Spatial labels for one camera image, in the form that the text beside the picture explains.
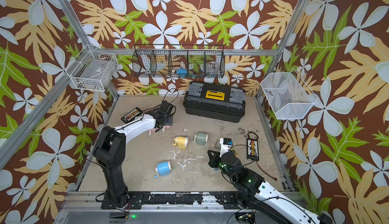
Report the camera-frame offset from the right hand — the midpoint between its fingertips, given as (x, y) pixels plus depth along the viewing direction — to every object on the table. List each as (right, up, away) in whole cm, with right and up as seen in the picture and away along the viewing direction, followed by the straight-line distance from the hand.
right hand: (205, 152), depth 76 cm
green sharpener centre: (-2, +4, +13) cm, 14 cm away
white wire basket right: (+48, +29, +8) cm, 57 cm away
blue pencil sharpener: (-22, -10, +2) cm, 24 cm away
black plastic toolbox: (+7, +26, +18) cm, 32 cm away
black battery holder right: (+30, -3, +15) cm, 34 cm away
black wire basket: (-17, +54, +22) cm, 61 cm away
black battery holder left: (-49, +19, +32) cm, 62 cm away
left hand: (-22, +17, +21) cm, 35 cm away
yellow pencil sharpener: (-13, +2, +12) cm, 18 cm away
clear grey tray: (+9, -1, +18) cm, 20 cm away
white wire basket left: (-65, +45, +11) cm, 79 cm away
